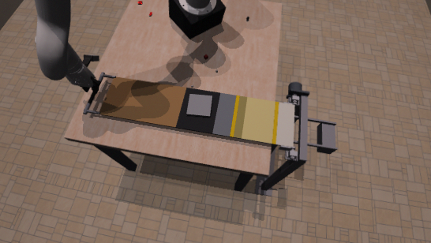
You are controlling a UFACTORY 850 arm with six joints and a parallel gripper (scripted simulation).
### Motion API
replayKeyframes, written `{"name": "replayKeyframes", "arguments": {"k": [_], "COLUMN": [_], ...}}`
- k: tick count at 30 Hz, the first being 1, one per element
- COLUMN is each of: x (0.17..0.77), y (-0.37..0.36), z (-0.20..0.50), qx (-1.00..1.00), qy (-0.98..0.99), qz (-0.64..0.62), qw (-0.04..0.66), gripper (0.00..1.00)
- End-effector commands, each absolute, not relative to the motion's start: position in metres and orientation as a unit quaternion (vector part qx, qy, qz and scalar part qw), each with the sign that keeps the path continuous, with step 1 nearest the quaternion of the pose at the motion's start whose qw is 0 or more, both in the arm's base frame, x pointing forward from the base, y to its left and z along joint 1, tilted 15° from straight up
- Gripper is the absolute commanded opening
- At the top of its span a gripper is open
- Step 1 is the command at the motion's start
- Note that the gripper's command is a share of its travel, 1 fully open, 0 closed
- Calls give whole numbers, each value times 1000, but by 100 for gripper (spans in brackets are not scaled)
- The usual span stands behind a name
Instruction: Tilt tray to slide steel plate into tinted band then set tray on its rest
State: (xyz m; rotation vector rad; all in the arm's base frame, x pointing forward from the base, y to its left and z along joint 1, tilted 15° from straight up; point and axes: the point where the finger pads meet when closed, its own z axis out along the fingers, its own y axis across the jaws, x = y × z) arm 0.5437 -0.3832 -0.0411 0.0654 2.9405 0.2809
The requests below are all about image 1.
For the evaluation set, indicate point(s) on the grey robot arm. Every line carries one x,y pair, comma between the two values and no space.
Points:
56,57

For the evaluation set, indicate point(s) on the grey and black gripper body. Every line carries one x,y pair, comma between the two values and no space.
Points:
82,77

